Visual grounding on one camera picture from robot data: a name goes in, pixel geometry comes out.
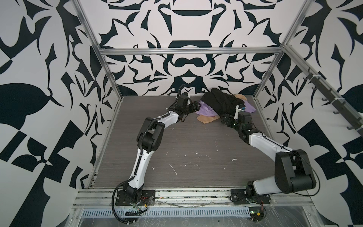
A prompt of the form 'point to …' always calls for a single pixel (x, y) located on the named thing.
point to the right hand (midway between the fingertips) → (229, 115)
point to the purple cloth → (205, 109)
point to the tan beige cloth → (205, 119)
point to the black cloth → (221, 102)
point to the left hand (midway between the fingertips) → (200, 102)
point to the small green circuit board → (256, 213)
